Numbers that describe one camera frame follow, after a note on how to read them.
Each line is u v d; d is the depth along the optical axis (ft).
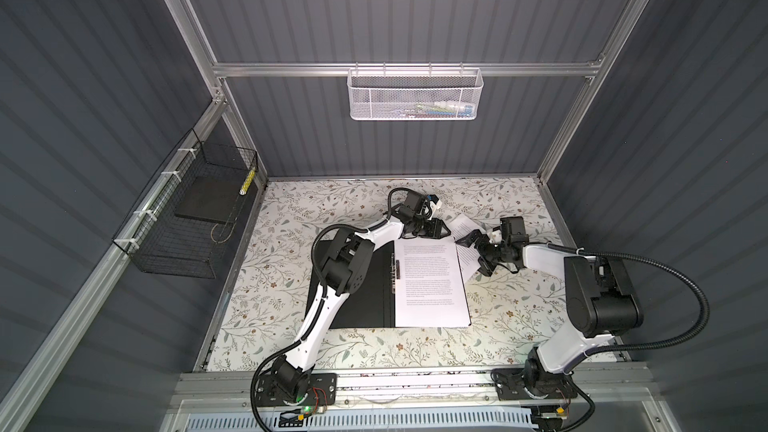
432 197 3.23
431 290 2.98
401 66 2.85
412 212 2.85
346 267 2.11
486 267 2.86
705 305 1.37
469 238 2.90
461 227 3.41
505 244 2.51
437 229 3.04
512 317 2.79
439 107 3.05
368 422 2.53
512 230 2.56
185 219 2.41
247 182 2.67
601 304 1.56
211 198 2.54
